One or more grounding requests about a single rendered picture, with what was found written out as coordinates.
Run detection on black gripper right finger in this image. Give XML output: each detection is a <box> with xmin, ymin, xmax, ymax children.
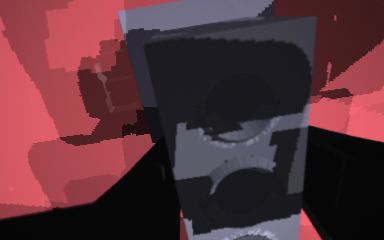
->
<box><xmin>302</xmin><ymin>125</ymin><xmax>384</xmax><ymax>240</ymax></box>

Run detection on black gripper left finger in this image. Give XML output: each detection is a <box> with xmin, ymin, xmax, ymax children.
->
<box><xmin>0</xmin><ymin>135</ymin><xmax>181</xmax><ymax>240</ymax></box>

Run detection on grey flat base plate with two pins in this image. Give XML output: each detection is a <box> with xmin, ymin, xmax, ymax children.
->
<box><xmin>117</xmin><ymin>0</ymin><xmax>275</xmax><ymax>145</ymax></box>

